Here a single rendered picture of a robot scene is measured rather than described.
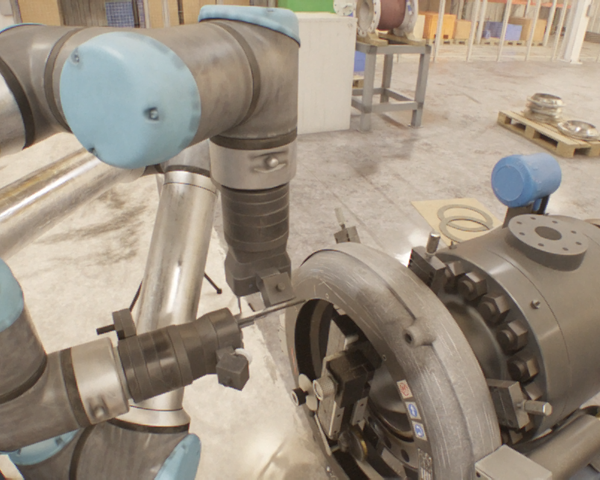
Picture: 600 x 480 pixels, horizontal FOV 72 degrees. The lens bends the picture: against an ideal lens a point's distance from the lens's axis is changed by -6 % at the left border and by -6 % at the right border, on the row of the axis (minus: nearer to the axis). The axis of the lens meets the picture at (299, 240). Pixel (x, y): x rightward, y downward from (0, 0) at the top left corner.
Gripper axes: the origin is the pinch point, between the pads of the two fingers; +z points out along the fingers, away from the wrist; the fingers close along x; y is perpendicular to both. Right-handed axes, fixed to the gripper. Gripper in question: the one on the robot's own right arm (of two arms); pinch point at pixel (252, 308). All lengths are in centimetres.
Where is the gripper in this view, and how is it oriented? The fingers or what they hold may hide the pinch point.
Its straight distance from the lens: 60.6
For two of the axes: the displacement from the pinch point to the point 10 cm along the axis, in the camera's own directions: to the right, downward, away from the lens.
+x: 8.9, -2.3, 4.0
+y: 4.6, 4.7, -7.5
